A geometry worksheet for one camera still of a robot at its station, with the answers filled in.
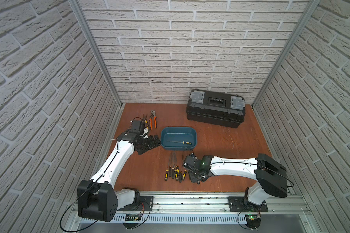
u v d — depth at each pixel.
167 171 0.85
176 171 0.83
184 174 0.83
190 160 0.64
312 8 0.69
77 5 0.70
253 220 0.70
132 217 0.73
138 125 0.64
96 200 0.39
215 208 0.74
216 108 0.95
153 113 1.13
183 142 0.96
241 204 0.74
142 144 0.67
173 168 0.85
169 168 0.85
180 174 0.83
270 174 0.44
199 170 0.60
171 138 1.00
